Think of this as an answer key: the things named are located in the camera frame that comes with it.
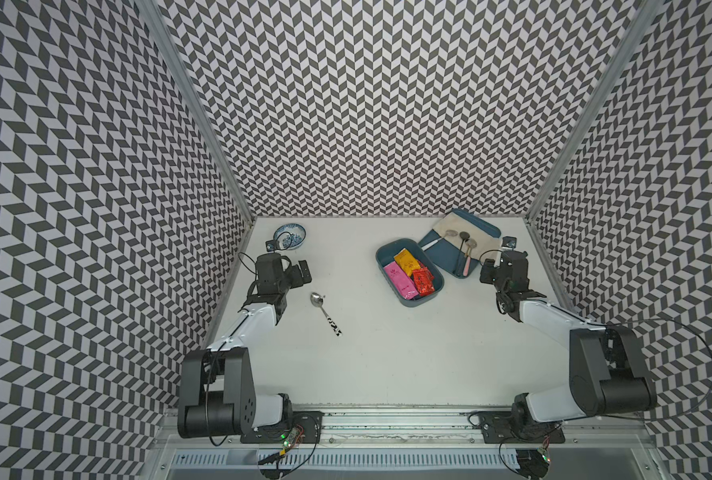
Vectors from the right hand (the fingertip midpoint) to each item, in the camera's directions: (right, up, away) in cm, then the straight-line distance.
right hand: (490, 264), depth 92 cm
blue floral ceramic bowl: (-68, +9, +20) cm, 71 cm away
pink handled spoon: (-1, +6, +16) cm, 17 cm away
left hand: (-62, -1, -2) cm, 62 cm away
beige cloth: (+7, +7, +20) cm, 22 cm away
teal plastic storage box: (-32, +2, +10) cm, 34 cm away
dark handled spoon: (-2, +10, +21) cm, 23 cm away
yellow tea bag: (-25, 0, +9) cm, 27 cm away
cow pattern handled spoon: (-55, -12, +3) cm, 56 cm away
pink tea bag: (-27, -6, +4) cm, 28 cm away
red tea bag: (-20, -5, +4) cm, 21 cm away
